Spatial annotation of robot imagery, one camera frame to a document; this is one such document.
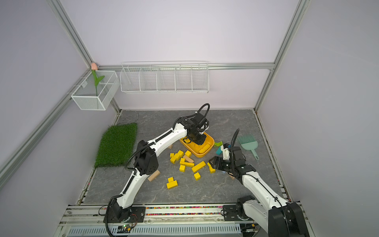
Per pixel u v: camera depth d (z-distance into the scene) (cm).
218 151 96
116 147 96
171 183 83
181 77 99
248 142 100
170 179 85
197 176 84
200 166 89
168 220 73
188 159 92
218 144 99
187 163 90
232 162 65
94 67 89
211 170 86
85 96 79
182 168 87
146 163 56
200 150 96
